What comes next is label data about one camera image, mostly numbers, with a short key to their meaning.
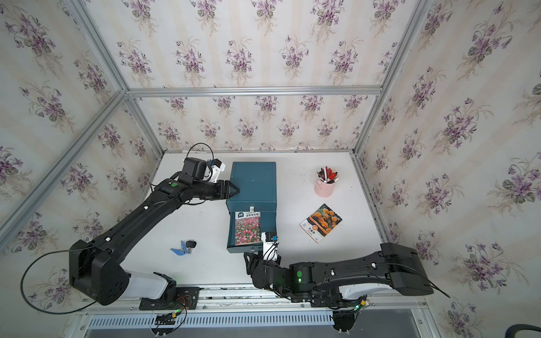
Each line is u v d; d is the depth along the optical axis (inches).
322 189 38.5
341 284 19.5
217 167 28.7
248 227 32.3
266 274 19.7
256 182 31.5
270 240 25.0
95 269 15.4
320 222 36.5
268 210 30.6
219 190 27.1
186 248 33.0
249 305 28.7
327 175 38.6
